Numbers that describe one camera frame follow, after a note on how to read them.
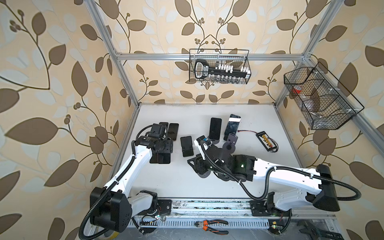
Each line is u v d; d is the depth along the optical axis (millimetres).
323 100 752
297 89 870
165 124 1083
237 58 910
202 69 845
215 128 937
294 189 444
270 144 963
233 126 937
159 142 670
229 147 966
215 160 479
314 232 677
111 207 392
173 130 1052
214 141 988
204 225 694
